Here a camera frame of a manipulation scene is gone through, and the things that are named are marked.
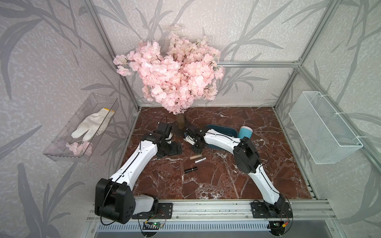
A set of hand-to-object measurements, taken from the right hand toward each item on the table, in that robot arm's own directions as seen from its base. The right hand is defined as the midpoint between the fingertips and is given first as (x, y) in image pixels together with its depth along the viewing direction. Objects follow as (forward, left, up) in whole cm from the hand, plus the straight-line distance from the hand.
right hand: (196, 147), depth 97 cm
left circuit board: (-42, +21, -1) cm, 47 cm away
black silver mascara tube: (-15, 0, +1) cm, 15 cm away
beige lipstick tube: (-8, 0, +1) cm, 8 cm away
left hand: (-10, +11, +12) cm, 19 cm away
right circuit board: (-42, -42, -6) cm, 60 cm away
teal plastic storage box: (+12, -22, +1) cm, 25 cm away
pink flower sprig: (-18, +44, +34) cm, 59 cm away
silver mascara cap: (-9, -3, +1) cm, 10 cm away
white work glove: (-4, +47, +33) cm, 57 cm away
